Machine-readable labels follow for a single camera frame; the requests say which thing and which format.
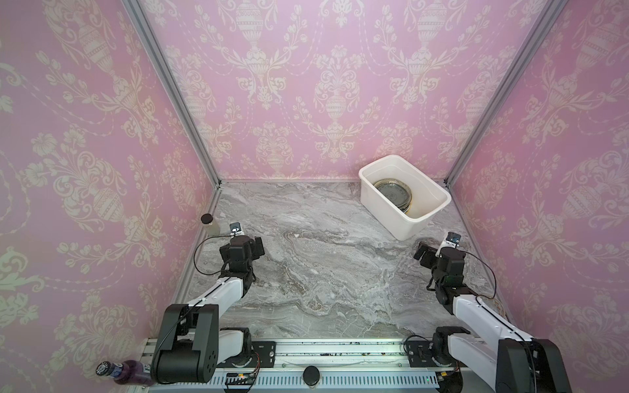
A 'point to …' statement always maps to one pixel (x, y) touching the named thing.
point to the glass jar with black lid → (210, 228)
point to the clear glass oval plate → (397, 191)
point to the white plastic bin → (427, 196)
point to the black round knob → (310, 375)
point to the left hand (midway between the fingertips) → (244, 240)
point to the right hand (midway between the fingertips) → (434, 245)
